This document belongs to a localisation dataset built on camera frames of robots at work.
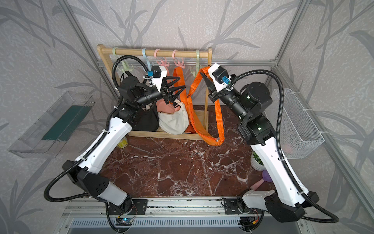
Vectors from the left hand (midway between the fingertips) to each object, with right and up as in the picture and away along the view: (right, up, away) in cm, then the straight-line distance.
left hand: (181, 84), depth 59 cm
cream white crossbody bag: (-8, -18, +35) cm, 40 cm away
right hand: (+10, +3, -11) cm, 15 cm away
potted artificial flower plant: (+39, -38, +20) cm, 58 cm away
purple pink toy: (+47, -49, +26) cm, 73 cm away
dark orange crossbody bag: (+2, -20, +33) cm, 38 cm away
